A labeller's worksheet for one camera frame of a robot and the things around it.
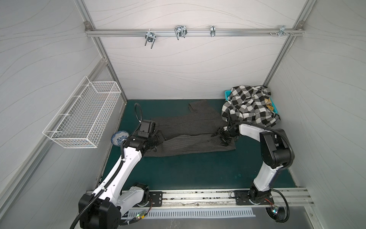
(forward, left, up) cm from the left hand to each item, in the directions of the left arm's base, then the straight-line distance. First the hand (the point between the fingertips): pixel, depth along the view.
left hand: (165, 134), depth 80 cm
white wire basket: (-3, +39, +15) cm, 42 cm away
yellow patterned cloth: (+34, -72, -6) cm, 80 cm away
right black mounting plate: (-28, -42, -16) cm, 53 cm away
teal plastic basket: (+44, -44, -7) cm, 63 cm away
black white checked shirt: (+31, -55, -6) cm, 64 cm away
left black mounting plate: (-29, +3, -15) cm, 33 cm away
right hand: (+8, -32, -13) cm, 36 cm away
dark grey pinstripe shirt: (+12, -17, -15) cm, 25 cm away
